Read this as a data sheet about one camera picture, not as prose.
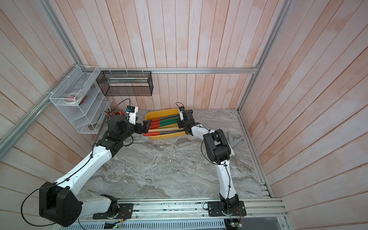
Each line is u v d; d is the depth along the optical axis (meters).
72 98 0.74
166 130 1.01
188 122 0.85
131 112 0.66
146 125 0.70
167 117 1.11
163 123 1.05
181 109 0.93
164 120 1.05
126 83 0.99
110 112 0.96
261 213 0.73
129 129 0.67
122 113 1.04
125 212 0.73
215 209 0.73
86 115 0.78
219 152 0.60
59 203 0.39
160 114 1.12
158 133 0.98
